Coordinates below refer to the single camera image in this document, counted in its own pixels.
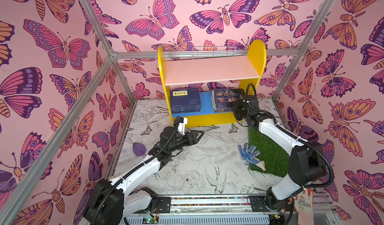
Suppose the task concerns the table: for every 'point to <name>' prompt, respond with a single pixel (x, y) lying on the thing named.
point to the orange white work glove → (304, 204)
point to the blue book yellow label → (177, 107)
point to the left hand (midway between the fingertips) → (202, 133)
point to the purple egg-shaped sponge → (139, 149)
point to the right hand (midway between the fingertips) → (230, 102)
